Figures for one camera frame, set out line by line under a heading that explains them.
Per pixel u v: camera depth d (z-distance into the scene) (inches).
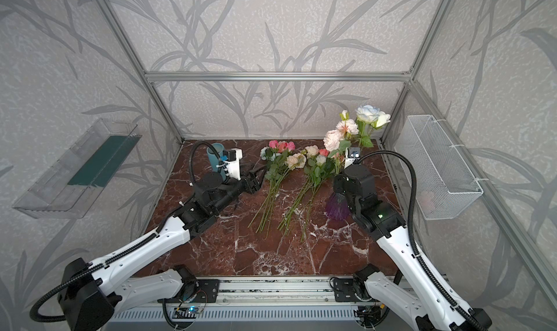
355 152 22.7
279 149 43.7
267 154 42.6
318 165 41.3
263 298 28.4
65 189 24.9
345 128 26.8
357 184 18.9
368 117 26.4
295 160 41.3
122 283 17.1
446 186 23.5
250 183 24.5
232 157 23.6
